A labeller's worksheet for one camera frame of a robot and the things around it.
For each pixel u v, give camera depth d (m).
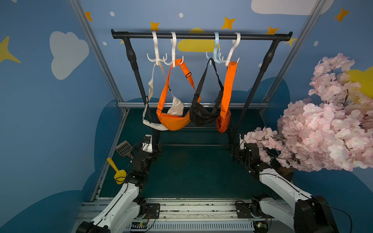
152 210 0.74
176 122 0.83
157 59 0.60
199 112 0.76
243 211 0.74
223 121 0.74
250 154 0.65
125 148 0.98
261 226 0.73
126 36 0.51
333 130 0.41
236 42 0.52
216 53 0.59
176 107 0.82
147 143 0.67
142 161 0.59
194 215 0.74
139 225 0.72
